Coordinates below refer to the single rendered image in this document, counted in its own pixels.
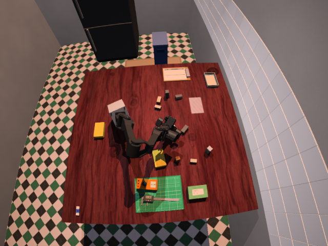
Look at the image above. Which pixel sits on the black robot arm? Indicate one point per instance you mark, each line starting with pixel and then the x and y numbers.
pixel 126 124

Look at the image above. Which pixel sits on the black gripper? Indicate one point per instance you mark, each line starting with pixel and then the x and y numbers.
pixel 159 123

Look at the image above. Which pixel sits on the green cutting mat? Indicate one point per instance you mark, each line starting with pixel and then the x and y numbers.
pixel 168 187

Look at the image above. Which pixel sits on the pink flat rectangular pad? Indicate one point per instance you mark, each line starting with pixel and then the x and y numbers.
pixel 196 105

